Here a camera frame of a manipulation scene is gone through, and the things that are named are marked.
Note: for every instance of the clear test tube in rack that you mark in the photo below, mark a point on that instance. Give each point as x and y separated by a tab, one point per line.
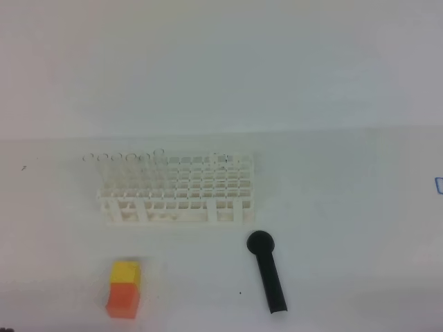
120	173
95	171
108	167
134	167
146	172

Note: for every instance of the orange block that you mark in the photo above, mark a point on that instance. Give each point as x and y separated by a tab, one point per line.
123	301

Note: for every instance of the black scoop spoon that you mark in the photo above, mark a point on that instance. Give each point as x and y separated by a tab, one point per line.
261	244

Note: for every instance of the white test tube rack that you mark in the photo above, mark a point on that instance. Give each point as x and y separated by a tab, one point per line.
212	189

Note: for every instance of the yellow block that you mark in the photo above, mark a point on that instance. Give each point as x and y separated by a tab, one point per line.
126	272

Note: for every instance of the clear glass test tube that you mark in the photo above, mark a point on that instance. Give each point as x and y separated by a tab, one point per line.
161	169

